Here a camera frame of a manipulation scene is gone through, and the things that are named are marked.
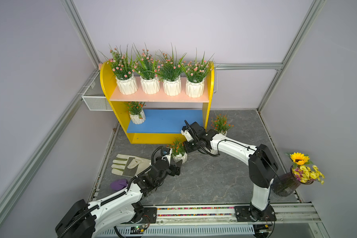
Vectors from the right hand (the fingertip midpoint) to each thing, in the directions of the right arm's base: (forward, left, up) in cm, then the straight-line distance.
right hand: (183, 147), depth 87 cm
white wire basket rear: (+34, -20, +25) cm, 46 cm away
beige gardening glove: (-7, +33, -10) cm, 36 cm away
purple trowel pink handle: (-18, +37, -9) cm, 42 cm away
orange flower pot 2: (-5, +3, -2) cm, 6 cm away
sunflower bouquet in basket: (-21, -52, +13) cm, 58 cm away
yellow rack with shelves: (+20, +18, +4) cm, 27 cm away
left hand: (-8, +5, 0) cm, 9 cm away
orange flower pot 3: (+13, -28, -4) cm, 31 cm away
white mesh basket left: (+19, +49, +26) cm, 58 cm away
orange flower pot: (+16, +28, +14) cm, 35 cm away
